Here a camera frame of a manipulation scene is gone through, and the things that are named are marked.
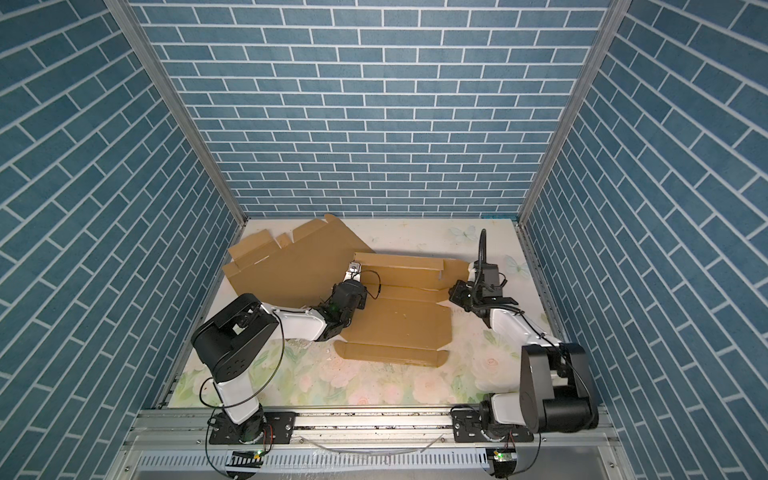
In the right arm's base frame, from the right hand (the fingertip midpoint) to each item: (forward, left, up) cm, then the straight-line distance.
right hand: (448, 287), depth 91 cm
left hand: (+1, +29, -2) cm, 29 cm away
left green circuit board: (-45, +46, -9) cm, 65 cm away
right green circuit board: (-41, -15, -13) cm, 45 cm away
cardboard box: (-8, +13, -9) cm, 18 cm away
